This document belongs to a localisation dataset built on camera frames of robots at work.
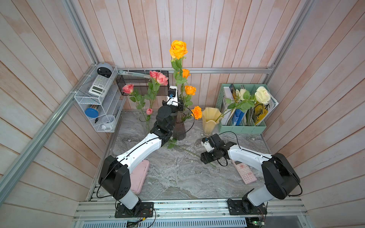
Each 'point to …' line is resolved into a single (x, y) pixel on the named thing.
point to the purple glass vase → (179, 130)
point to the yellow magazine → (261, 111)
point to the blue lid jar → (93, 111)
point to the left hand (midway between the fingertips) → (177, 91)
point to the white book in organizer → (226, 98)
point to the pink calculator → (245, 173)
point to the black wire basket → (140, 84)
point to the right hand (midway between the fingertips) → (205, 156)
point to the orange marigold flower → (196, 112)
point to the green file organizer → (240, 122)
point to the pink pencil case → (137, 177)
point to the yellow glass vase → (211, 117)
